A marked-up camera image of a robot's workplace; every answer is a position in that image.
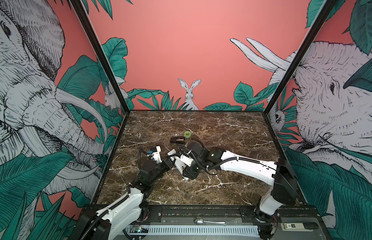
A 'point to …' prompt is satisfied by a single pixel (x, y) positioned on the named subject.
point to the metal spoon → (198, 220)
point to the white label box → (294, 227)
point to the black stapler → (177, 140)
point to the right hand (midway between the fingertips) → (184, 170)
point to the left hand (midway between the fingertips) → (177, 154)
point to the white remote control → (178, 163)
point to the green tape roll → (187, 134)
